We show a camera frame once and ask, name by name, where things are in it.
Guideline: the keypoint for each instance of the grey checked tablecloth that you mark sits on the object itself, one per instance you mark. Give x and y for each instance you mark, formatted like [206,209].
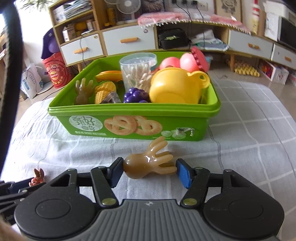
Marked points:
[253,134]

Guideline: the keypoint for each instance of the grey triangular hair clip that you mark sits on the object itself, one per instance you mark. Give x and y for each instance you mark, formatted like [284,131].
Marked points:
[112,97]

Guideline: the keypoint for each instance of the purple grape toy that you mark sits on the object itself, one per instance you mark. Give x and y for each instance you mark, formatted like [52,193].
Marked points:
[135,95]

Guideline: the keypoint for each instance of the yellow toy pot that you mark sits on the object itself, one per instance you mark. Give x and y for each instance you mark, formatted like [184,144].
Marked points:
[176,85]

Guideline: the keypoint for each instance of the white desk fan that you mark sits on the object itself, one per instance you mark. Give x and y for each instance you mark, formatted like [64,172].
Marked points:
[131,8]

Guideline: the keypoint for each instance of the white shopping bag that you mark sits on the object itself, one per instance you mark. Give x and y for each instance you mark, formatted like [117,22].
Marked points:
[31,82]

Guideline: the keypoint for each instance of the pink pig toy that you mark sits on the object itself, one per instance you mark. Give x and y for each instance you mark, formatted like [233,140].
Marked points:
[193,61]

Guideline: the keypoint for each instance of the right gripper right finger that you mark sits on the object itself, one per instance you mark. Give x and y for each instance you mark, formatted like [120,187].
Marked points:
[195,180]

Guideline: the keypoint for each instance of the small red figurine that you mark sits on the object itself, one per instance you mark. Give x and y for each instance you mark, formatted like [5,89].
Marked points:
[38,178]

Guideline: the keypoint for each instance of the wooden drawer cabinet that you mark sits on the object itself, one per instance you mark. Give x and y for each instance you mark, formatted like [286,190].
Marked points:
[131,38]

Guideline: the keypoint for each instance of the red lantern bag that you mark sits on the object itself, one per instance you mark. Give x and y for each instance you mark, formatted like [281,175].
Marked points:
[59,74]

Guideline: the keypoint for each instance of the cotton swab jar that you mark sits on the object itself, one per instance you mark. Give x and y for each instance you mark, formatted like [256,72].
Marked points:
[137,70]

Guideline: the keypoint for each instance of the microwave oven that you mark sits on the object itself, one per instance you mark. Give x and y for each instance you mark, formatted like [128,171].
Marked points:
[286,34]

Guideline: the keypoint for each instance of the black bag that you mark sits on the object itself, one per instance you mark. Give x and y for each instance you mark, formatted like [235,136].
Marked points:
[173,38]

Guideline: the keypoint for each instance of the yellow corn toy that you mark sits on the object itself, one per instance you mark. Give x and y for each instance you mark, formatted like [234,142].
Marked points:
[103,90]

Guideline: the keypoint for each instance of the yellow egg tray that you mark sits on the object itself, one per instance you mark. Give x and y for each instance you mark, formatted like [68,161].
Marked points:
[243,68]

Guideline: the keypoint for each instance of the green plastic cookie box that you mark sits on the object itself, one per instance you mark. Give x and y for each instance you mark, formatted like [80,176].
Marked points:
[142,121]

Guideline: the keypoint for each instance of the pink lace cloth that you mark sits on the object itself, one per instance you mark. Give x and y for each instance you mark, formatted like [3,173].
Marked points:
[162,18]

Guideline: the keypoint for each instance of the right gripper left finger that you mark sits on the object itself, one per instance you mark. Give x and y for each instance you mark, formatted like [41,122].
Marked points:
[104,179]

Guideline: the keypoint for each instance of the brown octopus toy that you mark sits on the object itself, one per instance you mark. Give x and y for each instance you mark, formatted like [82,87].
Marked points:
[137,166]
[83,91]

